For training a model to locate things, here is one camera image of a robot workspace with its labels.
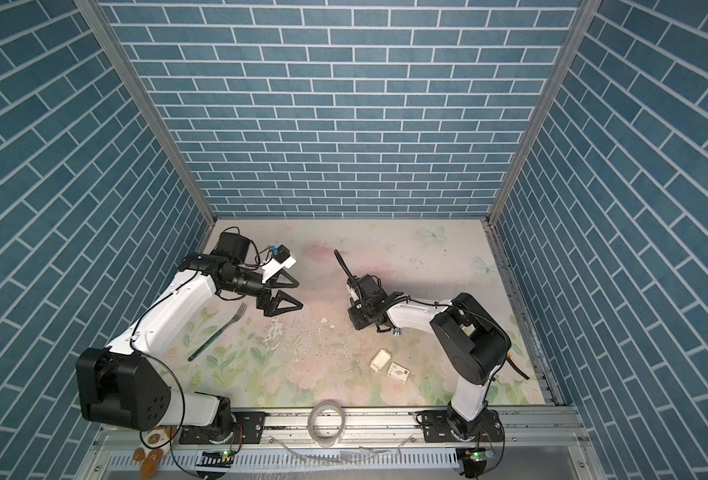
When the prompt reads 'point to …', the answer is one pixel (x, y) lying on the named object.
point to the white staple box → (398, 372)
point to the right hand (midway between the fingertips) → (353, 311)
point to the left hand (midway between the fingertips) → (296, 292)
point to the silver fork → (215, 335)
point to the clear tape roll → (326, 421)
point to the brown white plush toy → (155, 443)
